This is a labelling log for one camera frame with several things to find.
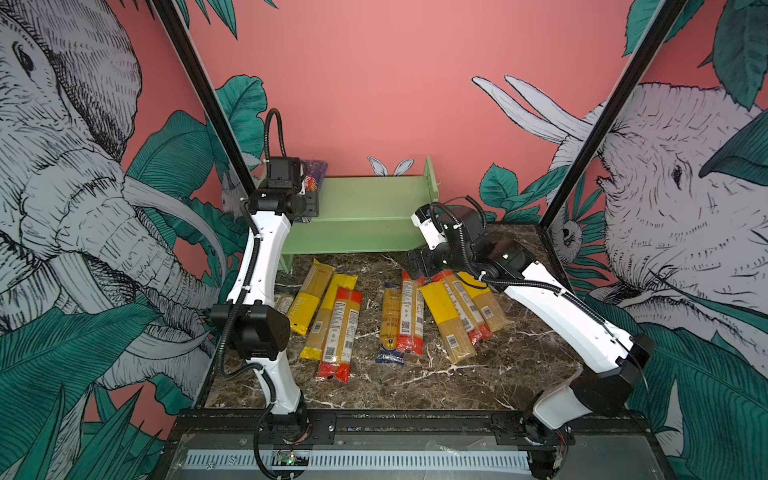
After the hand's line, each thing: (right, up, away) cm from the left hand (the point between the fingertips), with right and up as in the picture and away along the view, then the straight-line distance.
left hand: (301, 195), depth 80 cm
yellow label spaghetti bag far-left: (-2, -30, +17) cm, 34 cm away
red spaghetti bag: (+31, -39, +7) cm, 50 cm away
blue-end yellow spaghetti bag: (+24, -36, +11) cm, 45 cm away
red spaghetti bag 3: (+51, -39, +10) cm, 65 cm away
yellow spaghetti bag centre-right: (+42, -36, +12) cm, 57 cm away
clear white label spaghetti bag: (-10, -32, +14) cm, 37 cm away
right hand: (+29, -15, -11) cm, 35 cm away
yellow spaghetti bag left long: (+2, -43, +6) cm, 43 cm away
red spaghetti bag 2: (+10, -40, +7) cm, 42 cm away
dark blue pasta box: (0, +9, +12) cm, 15 cm away
